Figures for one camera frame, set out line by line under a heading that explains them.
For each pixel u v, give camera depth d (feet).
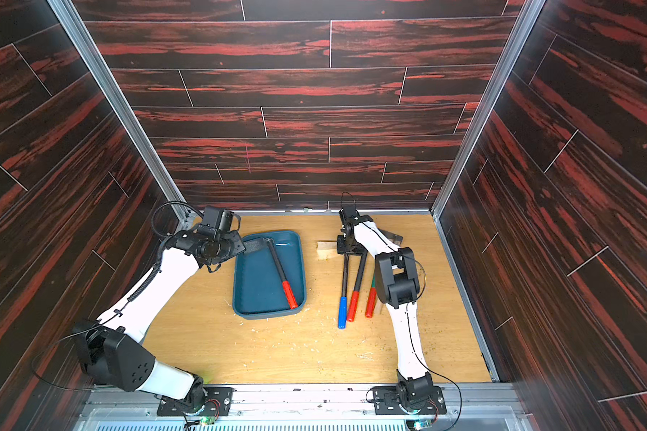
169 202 3.77
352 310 2.98
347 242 3.00
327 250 3.68
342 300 3.05
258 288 3.21
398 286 2.02
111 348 1.33
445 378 2.22
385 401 2.41
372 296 3.06
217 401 2.36
